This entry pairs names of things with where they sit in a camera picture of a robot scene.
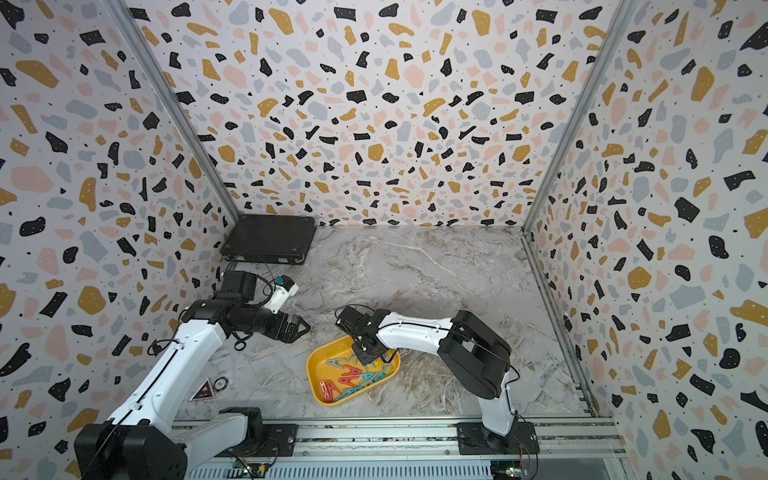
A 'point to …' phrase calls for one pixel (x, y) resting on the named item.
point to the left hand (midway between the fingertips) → (296, 321)
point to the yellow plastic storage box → (335, 372)
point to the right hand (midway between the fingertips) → (368, 351)
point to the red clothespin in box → (349, 375)
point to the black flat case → (275, 239)
